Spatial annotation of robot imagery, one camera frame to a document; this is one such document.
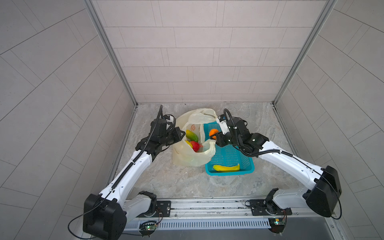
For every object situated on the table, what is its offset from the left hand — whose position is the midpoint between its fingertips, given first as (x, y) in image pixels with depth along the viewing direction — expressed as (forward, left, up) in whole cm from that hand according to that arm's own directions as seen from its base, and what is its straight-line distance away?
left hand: (189, 131), depth 76 cm
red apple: (-1, -4, -16) cm, 16 cm away
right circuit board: (-38, -41, -19) cm, 59 cm away
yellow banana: (-13, -19, -18) cm, 29 cm away
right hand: (-2, -12, -2) cm, 13 cm away
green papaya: (+7, 0, -17) cm, 18 cm away
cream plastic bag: (+7, -3, 0) cm, 8 cm away
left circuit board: (-40, +17, -16) cm, 46 cm away
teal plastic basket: (-8, -22, -20) cm, 31 cm away
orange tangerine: (-2, -12, +2) cm, 13 cm away
